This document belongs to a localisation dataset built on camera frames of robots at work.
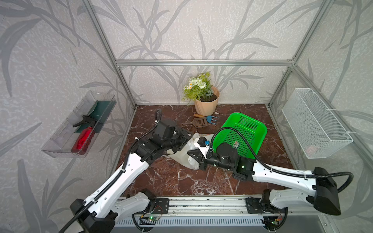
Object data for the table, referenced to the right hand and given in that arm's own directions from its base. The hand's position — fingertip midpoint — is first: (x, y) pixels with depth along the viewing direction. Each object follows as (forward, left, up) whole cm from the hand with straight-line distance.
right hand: (188, 152), depth 65 cm
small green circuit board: (-22, +18, -26) cm, 39 cm away
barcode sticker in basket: (+19, -31, -27) cm, 45 cm away
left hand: (+7, -3, +2) cm, 7 cm away
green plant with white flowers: (+43, -5, +2) cm, 44 cm away
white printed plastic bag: (+4, +4, -14) cm, 15 cm away
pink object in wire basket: (+3, -61, -5) cm, 61 cm away
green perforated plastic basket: (+27, -45, -25) cm, 58 cm away
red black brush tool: (+3, +43, +10) cm, 44 cm away
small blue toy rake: (+41, -14, -26) cm, 51 cm away
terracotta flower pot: (+44, -12, -18) cm, 49 cm away
